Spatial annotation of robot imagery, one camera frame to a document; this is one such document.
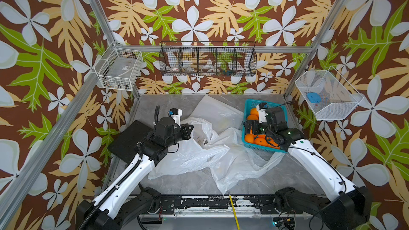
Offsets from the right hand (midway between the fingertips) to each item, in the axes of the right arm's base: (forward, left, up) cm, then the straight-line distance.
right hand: (250, 122), depth 81 cm
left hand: (-4, +29, +4) cm, 29 cm away
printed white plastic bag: (-16, +28, -1) cm, 32 cm away
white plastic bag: (-16, +5, -15) cm, 22 cm away
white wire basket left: (+26, +71, +15) cm, 77 cm away
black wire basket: (+40, +22, +12) cm, 47 cm away
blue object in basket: (+12, -35, +6) cm, 37 cm away
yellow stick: (-37, +10, -21) cm, 43 cm away
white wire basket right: (+12, -42, +7) cm, 44 cm away
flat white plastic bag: (+20, +12, -18) cm, 29 cm away
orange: (-2, -2, -13) cm, 14 cm away
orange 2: (-5, -7, -11) cm, 14 cm away
